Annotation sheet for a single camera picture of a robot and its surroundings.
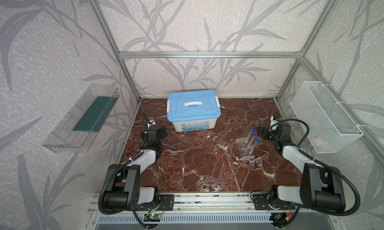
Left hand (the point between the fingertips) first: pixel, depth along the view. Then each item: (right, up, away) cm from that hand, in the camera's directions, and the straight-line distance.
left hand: (155, 122), depth 90 cm
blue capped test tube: (+58, -4, -6) cm, 58 cm away
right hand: (+68, -1, +2) cm, 68 cm away
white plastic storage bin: (+33, -2, +6) cm, 33 cm away
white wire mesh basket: (+82, +1, -30) cm, 87 cm away
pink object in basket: (+86, -9, -18) cm, 89 cm away
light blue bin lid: (+23, +11, +3) cm, 26 cm away
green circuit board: (+5, -44, -20) cm, 48 cm away
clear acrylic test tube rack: (+55, -17, +1) cm, 58 cm away
